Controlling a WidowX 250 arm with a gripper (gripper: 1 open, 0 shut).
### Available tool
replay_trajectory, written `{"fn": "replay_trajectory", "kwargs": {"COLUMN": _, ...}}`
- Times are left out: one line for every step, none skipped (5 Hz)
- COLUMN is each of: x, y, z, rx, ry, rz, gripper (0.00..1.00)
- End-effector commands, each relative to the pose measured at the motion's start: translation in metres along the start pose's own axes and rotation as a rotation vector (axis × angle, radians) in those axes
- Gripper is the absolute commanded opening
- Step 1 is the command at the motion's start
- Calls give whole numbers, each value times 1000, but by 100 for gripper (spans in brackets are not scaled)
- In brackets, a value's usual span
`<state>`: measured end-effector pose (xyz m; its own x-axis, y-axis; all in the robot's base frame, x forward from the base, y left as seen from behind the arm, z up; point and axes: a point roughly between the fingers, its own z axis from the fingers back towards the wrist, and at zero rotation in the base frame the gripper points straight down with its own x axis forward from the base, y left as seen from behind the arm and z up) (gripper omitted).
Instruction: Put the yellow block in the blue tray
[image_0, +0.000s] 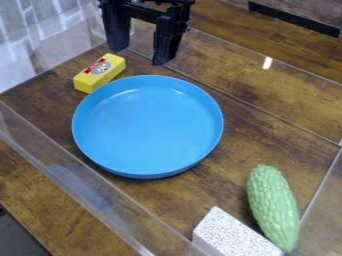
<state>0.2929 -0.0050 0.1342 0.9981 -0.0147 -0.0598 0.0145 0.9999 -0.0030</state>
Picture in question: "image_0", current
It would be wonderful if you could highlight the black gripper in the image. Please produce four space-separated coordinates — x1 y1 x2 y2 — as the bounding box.
98 0 195 66

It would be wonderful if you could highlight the yellow block with label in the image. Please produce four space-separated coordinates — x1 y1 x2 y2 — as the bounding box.
74 53 126 93

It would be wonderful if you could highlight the green bitter gourd toy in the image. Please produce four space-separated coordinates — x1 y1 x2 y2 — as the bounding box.
247 164 299 253

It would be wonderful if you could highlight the clear acrylic enclosure wall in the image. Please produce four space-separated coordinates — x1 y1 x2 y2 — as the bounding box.
0 0 342 256

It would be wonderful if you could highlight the blue round tray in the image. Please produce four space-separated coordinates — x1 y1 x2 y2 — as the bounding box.
72 75 225 179

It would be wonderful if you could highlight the white speckled foam block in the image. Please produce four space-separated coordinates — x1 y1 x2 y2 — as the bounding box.
193 206 282 256

